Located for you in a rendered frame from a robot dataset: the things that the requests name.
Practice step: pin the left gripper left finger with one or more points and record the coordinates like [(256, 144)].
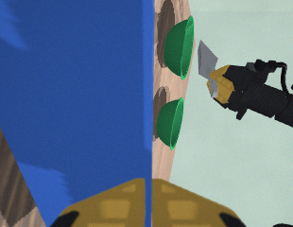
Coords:
[(120, 206)]

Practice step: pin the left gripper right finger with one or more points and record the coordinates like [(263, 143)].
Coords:
[(174, 206)]

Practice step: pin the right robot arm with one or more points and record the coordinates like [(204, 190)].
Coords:
[(285, 113)]

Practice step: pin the green bowl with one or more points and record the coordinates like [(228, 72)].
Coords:
[(179, 46), (169, 122)]

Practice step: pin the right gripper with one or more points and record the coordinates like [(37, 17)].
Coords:
[(231, 80)]

